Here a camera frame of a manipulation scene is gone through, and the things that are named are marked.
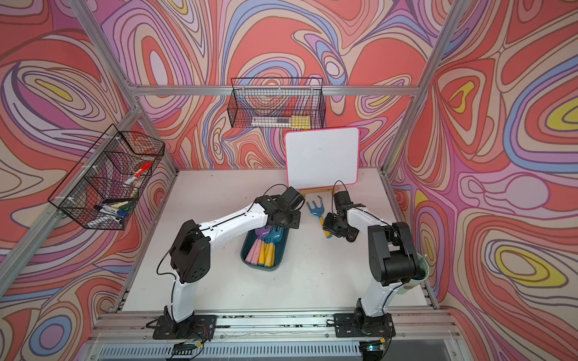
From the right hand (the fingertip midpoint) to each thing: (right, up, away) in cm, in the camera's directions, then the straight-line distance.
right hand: (328, 234), depth 95 cm
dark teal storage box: (-33, -2, -7) cm, 34 cm away
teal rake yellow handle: (-27, -8, -11) cm, 31 cm away
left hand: (-13, +6, -7) cm, 16 cm away
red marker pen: (-68, +26, -18) cm, 75 cm away
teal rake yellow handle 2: (-22, 0, -5) cm, 23 cm away
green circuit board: (-50, -31, -25) cm, 64 cm away
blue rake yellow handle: (-3, +9, +7) cm, 12 cm away
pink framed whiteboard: (-2, +34, +7) cm, 34 cm away
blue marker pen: (-73, +13, -25) cm, 78 cm away
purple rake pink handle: (-30, -6, -11) cm, 33 cm away
